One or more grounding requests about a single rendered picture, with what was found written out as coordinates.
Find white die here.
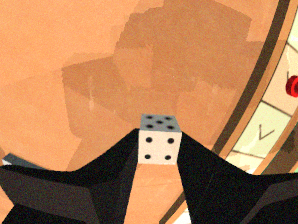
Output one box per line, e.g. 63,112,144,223
138,113,182,165

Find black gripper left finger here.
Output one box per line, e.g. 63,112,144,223
0,128,140,224

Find red pawn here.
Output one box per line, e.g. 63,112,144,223
285,75,298,99

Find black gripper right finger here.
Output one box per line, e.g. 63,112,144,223
176,131,298,224

